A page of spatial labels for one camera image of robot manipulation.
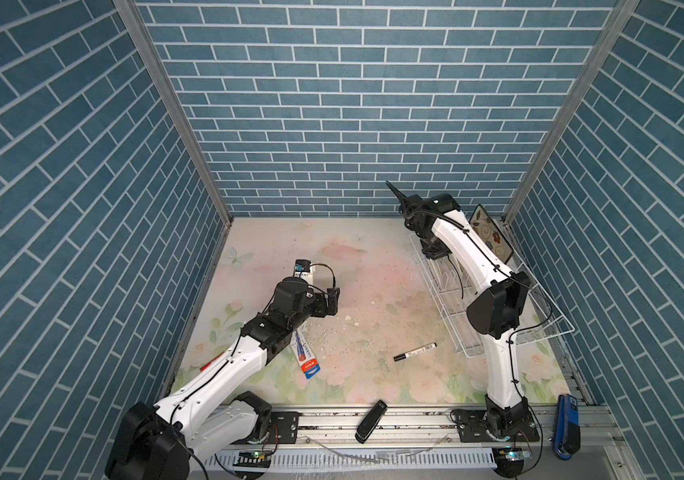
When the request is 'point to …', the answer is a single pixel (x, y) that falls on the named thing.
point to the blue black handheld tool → (568, 432)
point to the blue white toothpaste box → (307, 360)
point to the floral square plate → (489, 235)
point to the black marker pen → (415, 351)
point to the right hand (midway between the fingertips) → (447, 247)
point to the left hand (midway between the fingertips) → (327, 289)
